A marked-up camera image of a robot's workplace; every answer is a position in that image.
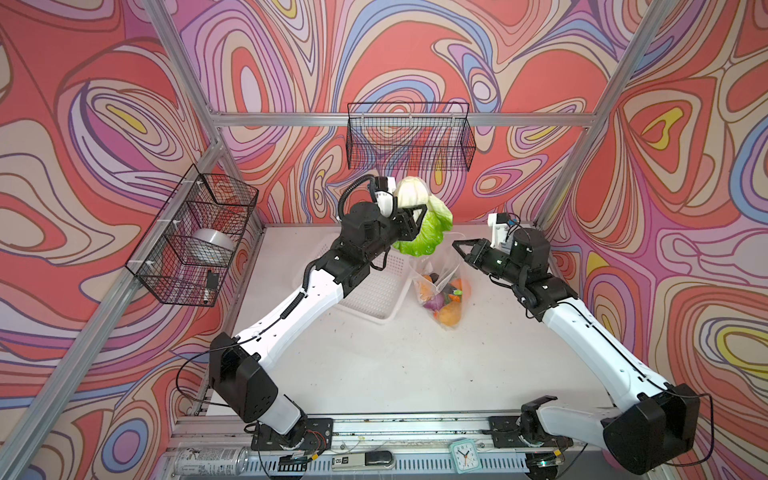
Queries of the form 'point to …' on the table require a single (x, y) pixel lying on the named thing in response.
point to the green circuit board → (290, 463)
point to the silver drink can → (210, 460)
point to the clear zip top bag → (443, 285)
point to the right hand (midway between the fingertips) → (453, 250)
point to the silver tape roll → (213, 242)
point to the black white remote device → (369, 460)
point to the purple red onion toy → (436, 302)
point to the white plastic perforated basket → (376, 295)
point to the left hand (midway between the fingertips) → (425, 206)
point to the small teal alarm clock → (465, 456)
